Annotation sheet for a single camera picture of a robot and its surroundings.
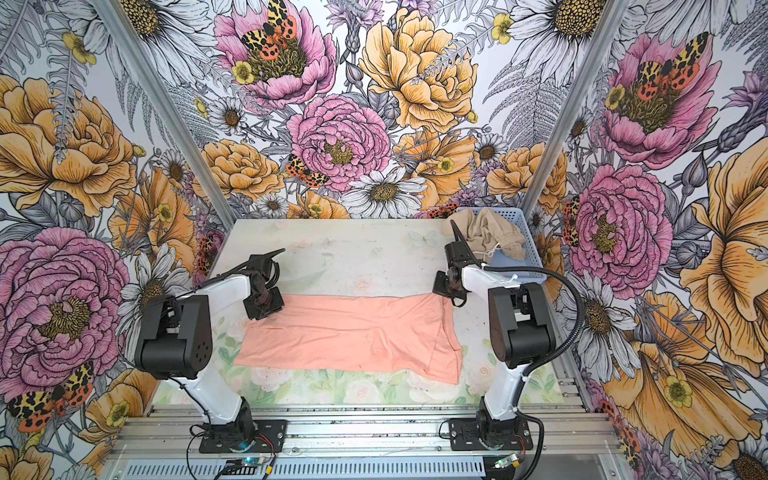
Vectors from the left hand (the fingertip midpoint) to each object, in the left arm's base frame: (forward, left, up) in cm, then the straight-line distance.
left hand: (272, 318), depth 95 cm
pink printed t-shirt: (-6, -44, +1) cm, 45 cm away
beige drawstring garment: (+29, -71, +8) cm, 77 cm away
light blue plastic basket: (+19, -86, +7) cm, 88 cm away
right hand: (+6, -53, +2) cm, 54 cm away
